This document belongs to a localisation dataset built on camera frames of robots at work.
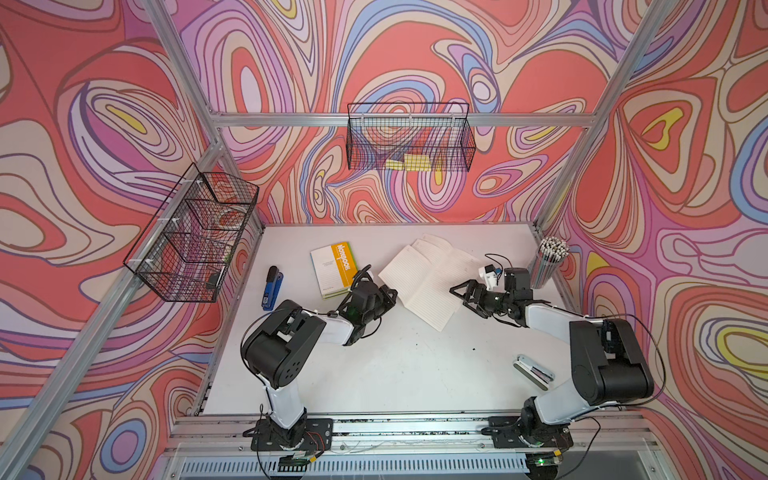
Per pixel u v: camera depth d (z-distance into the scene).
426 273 1.04
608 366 0.45
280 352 0.48
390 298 0.91
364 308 0.73
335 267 1.03
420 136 0.94
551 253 0.88
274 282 1.01
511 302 0.73
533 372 0.81
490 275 0.86
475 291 0.82
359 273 0.82
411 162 0.91
